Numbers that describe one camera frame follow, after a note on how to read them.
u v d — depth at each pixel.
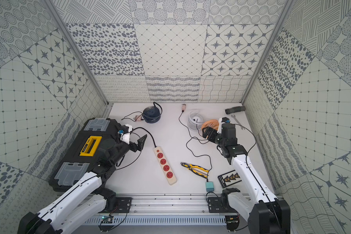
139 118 1.06
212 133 0.71
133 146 0.69
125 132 0.64
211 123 0.93
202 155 0.92
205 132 0.73
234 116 1.14
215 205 0.73
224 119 0.73
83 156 0.72
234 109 1.11
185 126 1.07
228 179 0.82
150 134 1.02
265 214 0.39
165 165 0.85
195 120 1.01
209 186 0.79
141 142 0.70
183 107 1.16
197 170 0.85
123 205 0.74
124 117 1.03
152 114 1.06
